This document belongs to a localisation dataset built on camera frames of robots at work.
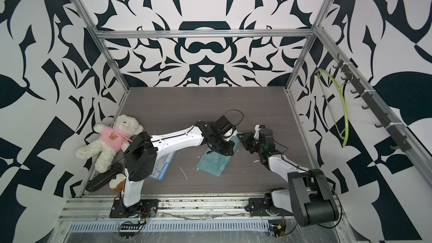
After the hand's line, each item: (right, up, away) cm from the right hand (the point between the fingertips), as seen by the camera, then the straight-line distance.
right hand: (237, 133), depth 88 cm
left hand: (-3, -7, -6) cm, 10 cm away
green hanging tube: (+40, +15, -20) cm, 47 cm away
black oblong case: (-64, -19, -9) cm, 67 cm away
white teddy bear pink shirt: (-64, -2, -1) cm, 64 cm away
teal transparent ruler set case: (-12, -13, -6) cm, 19 cm away
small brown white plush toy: (-57, -22, -9) cm, 61 cm away
